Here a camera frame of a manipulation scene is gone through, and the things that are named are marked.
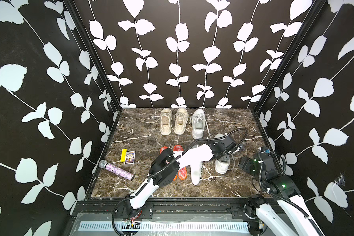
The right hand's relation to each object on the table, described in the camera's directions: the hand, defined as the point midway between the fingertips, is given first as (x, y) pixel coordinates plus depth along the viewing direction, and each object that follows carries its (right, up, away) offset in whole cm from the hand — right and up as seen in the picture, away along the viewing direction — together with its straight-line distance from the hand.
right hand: (244, 158), depth 76 cm
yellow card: (-71, -2, +17) cm, 73 cm away
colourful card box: (-66, -3, +16) cm, 68 cm away
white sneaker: (-21, +21, +25) cm, 39 cm away
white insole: (-24, -12, +12) cm, 30 cm away
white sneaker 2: (-11, -5, +5) cm, 13 cm away
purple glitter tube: (-79, -6, +10) cm, 80 cm away
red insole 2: (-33, -11, +11) cm, 36 cm away
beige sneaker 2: (-33, +22, +29) cm, 49 cm away
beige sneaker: (-44, +24, +31) cm, 59 cm away
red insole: (-46, +1, +22) cm, 51 cm away
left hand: (-6, +4, +10) cm, 13 cm away
